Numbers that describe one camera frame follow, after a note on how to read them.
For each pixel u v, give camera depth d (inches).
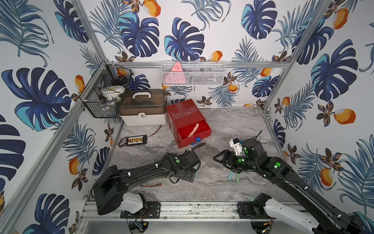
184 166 22.7
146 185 32.7
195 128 34.6
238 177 33.7
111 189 15.9
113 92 31.4
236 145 26.1
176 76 35.3
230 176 33.7
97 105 31.9
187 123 32.9
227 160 24.3
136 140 39.5
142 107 37.8
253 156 20.9
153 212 29.4
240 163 23.5
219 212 29.6
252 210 26.3
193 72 39.8
